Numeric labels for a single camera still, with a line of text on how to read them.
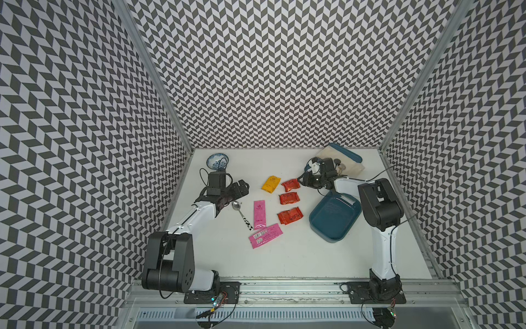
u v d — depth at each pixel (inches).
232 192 31.6
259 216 35.9
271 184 40.1
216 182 27.2
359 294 28.7
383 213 22.0
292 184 40.1
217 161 44.0
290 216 35.9
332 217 35.9
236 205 37.6
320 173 36.2
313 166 37.9
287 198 37.9
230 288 29.0
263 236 33.1
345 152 46.9
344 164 44.0
